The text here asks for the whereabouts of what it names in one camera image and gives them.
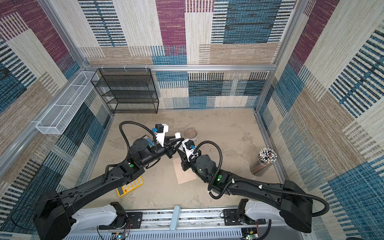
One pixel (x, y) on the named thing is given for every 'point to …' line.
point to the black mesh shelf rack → (127, 90)
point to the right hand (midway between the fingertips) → (179, 150)
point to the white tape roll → (191, 134)
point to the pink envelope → (183, 176)
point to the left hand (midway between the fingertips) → (183, 138)
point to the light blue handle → (175, 218)
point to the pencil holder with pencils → (263, 162)
